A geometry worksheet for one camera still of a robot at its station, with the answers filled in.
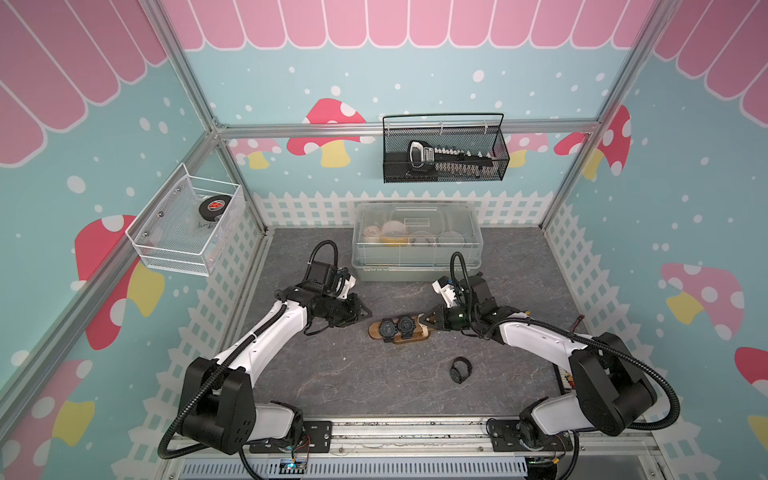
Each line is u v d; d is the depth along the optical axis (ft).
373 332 2.74
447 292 2.66
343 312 2.39
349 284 2.63
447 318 2.49
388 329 2.73
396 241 2.94
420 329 2.78
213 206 2.60
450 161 2.91
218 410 1.36
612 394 1.42
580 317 3.17
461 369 2.79
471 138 3.01
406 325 2.73
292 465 2.34
